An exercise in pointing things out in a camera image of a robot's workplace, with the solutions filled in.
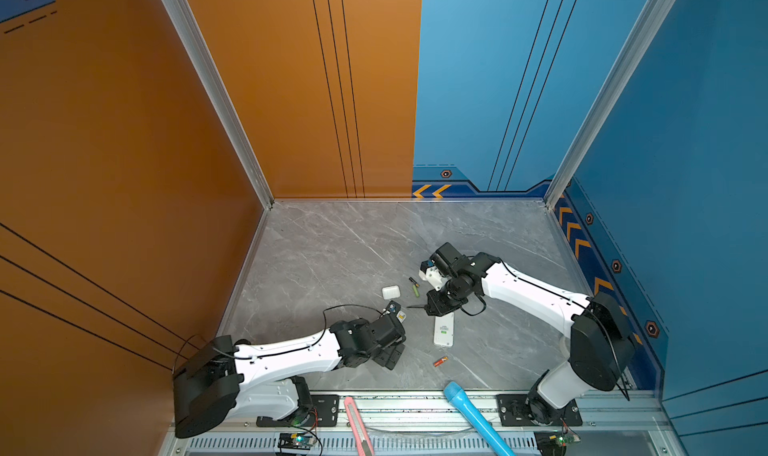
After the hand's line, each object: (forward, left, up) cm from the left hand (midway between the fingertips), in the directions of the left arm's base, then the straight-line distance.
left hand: (387, 340), depth 82 cm
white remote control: (+8, -4, -2) cm, 9 cm away
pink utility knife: (-22, +6, -3) cm, 22 cm away
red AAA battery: (-5, -15, -3) cm, 16 cm away
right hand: (+6, -11, +5) cm, 14 cm away
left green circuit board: (-23, +21, -5) cm, 31 cm away
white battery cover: (+16, -1, -3) cm, 16 cm away
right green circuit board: (-22, -40, -4) cm, 46 cm away
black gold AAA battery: (+20, -7, -3) cm, 22 cm away
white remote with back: (+3, -16, -1) cm, 17 cm away
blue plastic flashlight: (-13, -17, +1) cm, 21 cm away
